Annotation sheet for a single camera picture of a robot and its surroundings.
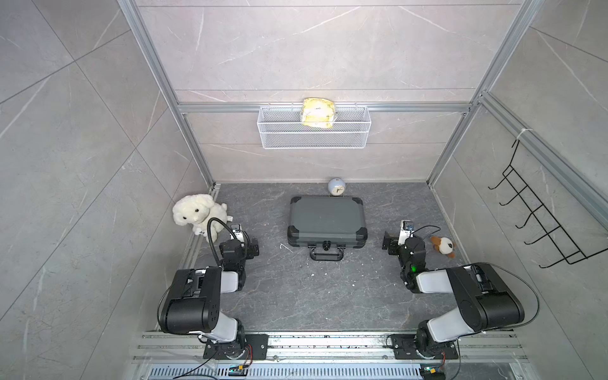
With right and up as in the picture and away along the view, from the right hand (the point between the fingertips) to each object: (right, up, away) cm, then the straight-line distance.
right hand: (399, 232), depth 93 cm
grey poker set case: (-29, +3, -1) cm, 29 cm away
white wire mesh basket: (-48, +45, +8) cm, 66 cm away
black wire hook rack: (+31, +2, -32) cm, 44 cm away
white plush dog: (-79, +9, -5) cm, 80 cm away
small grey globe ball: (-23, +20, +17) cm, 35 cm away
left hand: (-64, -2, +1) cm, 64 cm away
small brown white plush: (+19, -5, +2) cm, 20 cm away
